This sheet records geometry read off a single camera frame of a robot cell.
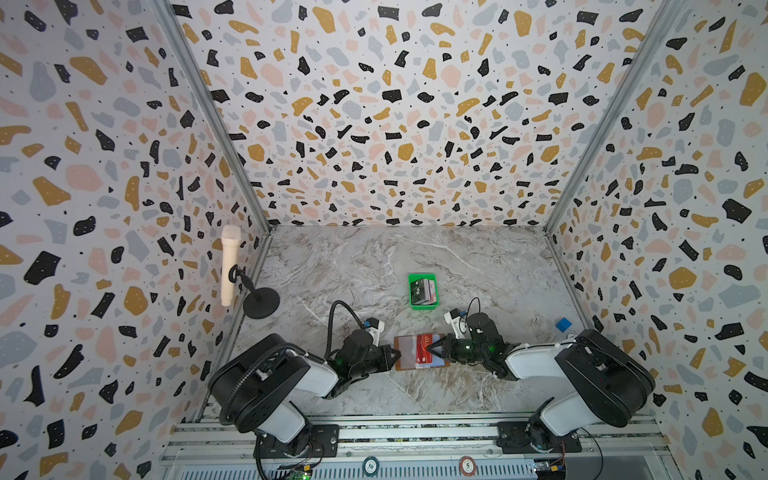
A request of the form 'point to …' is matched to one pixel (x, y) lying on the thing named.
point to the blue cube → (563, 324)
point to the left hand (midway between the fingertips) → (410, 355)
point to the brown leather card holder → (405, 355)
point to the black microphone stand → (261, 303)
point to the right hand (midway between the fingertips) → (432, 350)
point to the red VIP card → (423, 355)
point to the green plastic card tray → (418, 276)
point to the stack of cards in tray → (423, 291)
